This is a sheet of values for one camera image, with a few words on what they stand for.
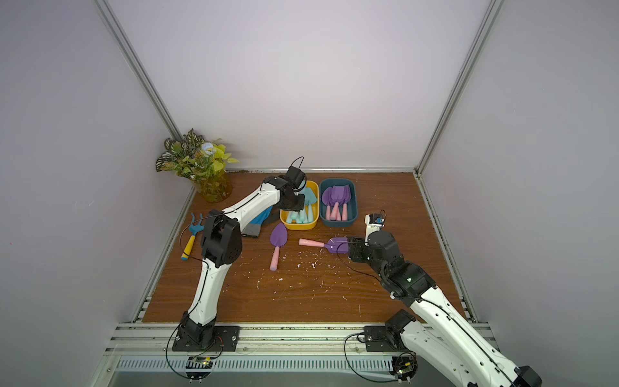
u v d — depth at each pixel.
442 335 0.45
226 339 0.73
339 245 0.94
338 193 1.09
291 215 0.96
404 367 0.70
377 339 0.72
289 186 0.80
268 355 0.71
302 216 0.98
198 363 0.72
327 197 1.08
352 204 1.06
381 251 0.52
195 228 1.01
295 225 0.98
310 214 1.01
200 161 0.98
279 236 0.97
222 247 0.58
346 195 1.08
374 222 0.64
